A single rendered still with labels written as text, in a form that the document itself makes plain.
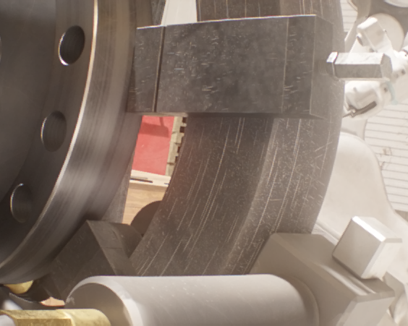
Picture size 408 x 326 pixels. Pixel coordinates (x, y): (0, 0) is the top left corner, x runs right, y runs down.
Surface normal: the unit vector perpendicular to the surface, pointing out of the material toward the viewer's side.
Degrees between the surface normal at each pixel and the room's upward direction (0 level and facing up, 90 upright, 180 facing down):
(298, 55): 90
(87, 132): 101
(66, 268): 90
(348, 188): 90
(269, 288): 27
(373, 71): 120
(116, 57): 84
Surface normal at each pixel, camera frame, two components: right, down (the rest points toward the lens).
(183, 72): -0.64, -0.11
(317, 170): 0.74, 0.22
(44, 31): 0.72, -0.13
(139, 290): 0.48, -0.83
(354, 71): -0.61, 0.40
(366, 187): 0.09, 0.01
